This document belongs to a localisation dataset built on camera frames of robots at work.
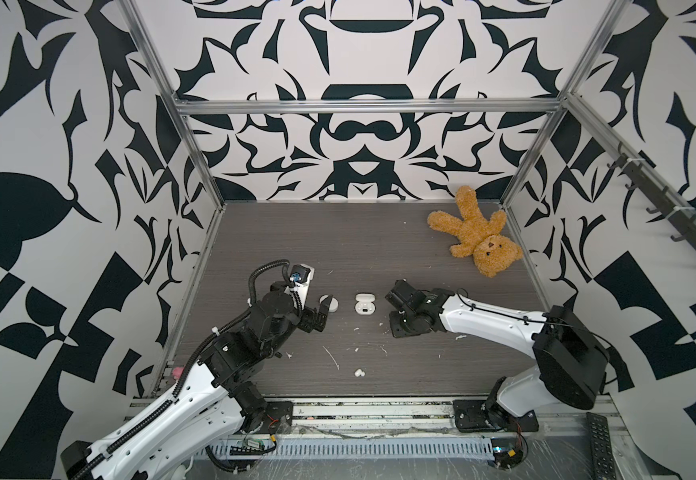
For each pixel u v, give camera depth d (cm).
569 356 43
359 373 81
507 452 71
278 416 74
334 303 92
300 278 59
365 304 92
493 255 96
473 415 75
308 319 63
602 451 70
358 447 71
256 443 71
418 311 64
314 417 76
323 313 64
